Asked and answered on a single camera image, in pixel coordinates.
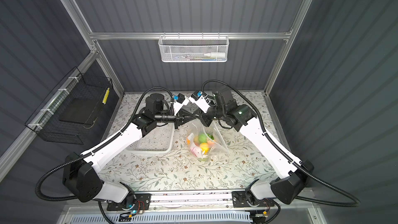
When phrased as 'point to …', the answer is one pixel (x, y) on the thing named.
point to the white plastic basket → (160, 141)
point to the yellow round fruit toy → (204, 146)
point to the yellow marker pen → (105, 96)
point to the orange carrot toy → (188, 141)
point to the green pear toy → (203, 159)
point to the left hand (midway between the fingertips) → (195, 116)
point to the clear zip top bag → (215, 141)
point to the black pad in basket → (79, 110)
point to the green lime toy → (202, 138)
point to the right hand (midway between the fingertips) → (196, 114)
